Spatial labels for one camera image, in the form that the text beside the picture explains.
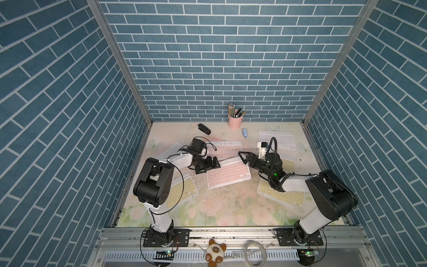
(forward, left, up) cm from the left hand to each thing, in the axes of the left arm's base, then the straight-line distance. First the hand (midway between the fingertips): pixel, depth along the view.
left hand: (218, 168), depth 93 cm
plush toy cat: (-39, +1, -1) cm, 39 cm away
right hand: (+2, -13, +10) cm, 16 cm away
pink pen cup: (+35, -11, +1) cm, 37 cm away
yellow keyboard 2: (+4, -42, -3) cm, 42 cm away
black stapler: (+32, +10, -2) cm, 34 cm away
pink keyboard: (-2, -8, +2) cm, 8 cm away
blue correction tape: (+28, -18, -1) cm, 33 cm away
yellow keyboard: (-10, +19, -3) cm, 22 cm away
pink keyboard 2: (+15, -4, -3) cm, 16 cm away
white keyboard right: (+24, -46, -3) cm, 51 cm away
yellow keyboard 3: (-17, -39, -2) cm, 43 cm away
